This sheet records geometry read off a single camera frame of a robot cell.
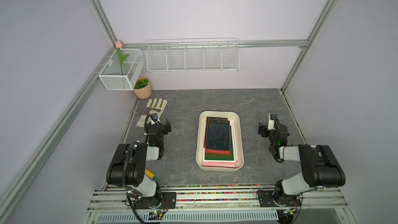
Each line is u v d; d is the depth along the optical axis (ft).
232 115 3.30
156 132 2.31
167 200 2.42
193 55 3.28
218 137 3.06
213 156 2.80
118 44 2.92
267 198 2.42
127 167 1.40
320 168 1.50
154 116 2.63
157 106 3.67
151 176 2.62
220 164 2.77
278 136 2.35
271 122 2.73
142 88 3.55
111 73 2.82
